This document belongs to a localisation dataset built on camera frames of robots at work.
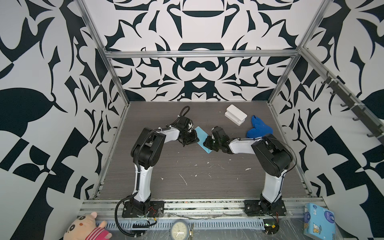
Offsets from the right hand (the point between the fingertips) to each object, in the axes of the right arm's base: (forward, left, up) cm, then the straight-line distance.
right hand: (203, 141), depth 96 cm
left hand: (+3, +1, +1) cm, 3 cm away
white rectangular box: (+19, -24, +3) cm, 30 cm away
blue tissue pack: (-43, -49, +2) cm, 65 cm away
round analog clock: (-45, +12, +3) cm, 47 cm away
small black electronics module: (-44, -30, -4) cm, 53 cm away
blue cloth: (+9, -39, -1) cm, 41 cm away
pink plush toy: (-44, +52, +7) cm, 68 cm away
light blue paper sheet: (+3, +1, +2) cm, 4 cm away
